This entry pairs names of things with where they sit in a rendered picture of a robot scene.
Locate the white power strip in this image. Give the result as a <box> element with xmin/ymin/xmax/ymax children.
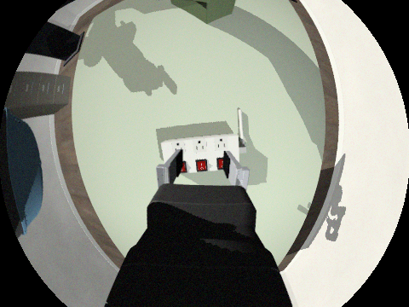
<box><xmin>161</xmin><ymin>109</ymin><xmax>246</xmax><ymax>173</ymax></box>

